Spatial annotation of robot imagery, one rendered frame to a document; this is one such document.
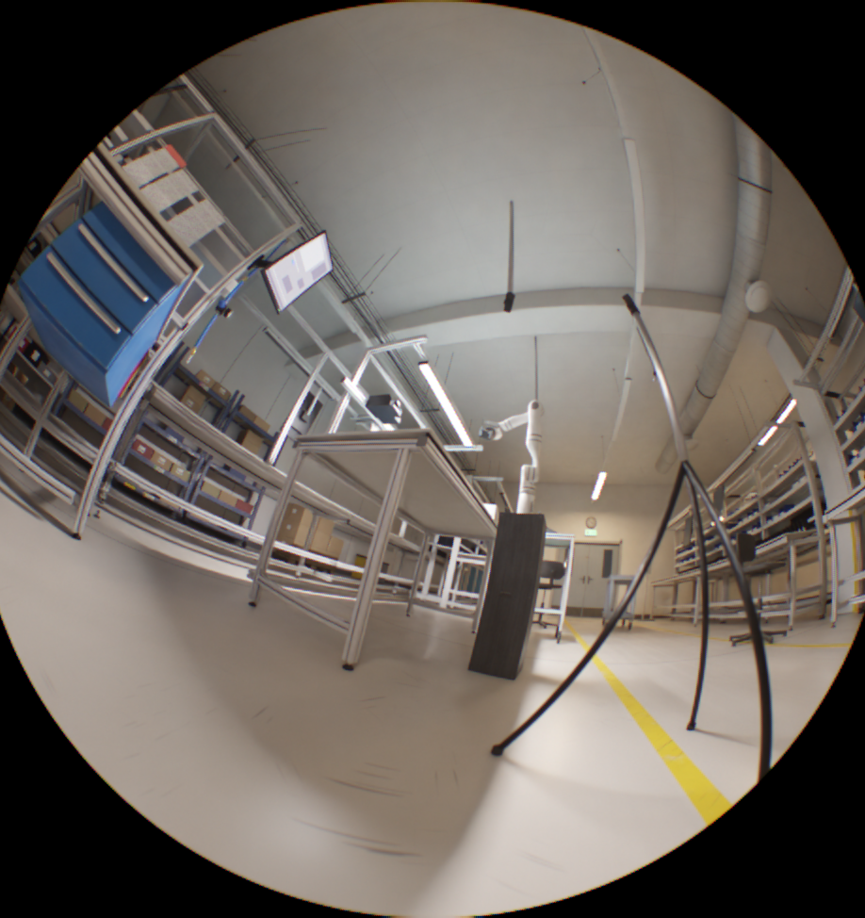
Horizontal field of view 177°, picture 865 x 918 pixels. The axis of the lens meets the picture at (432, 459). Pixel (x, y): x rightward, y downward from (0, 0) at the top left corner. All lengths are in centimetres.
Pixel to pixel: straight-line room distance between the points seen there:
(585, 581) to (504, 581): 672
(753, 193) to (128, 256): 395
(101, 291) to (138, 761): 89
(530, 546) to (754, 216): 362
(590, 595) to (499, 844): 773
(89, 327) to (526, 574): 180
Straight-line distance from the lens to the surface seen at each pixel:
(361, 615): 107
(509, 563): 144
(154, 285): 89
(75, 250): 96
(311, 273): 180
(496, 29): 369
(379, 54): 380
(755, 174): 360
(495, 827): 59
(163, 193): 190
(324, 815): 54
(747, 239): 368
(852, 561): 381
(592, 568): 813
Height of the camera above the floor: 43
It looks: 24 degrees up
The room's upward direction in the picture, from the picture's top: 14 degrees clockwise
